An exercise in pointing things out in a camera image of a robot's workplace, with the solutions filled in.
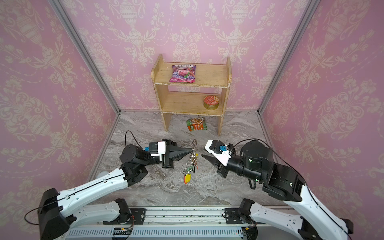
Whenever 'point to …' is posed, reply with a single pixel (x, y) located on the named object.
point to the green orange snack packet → (196, 123)
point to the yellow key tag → (187, 178)
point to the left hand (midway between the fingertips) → (190, 152)
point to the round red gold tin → (210, 102)
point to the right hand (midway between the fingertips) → (206, 150)
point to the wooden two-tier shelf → (170, 103)
